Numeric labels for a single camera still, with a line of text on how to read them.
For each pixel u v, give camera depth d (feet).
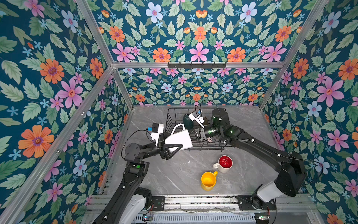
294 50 2.76
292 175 1.38
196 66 3.02
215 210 2.37
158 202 2.43
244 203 2.41
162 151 1.80
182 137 1.94
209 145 3.12
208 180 2.68
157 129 1.77
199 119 1.98
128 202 1.89
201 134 1.95
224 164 2.82
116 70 3.14
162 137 1.96
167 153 1.80
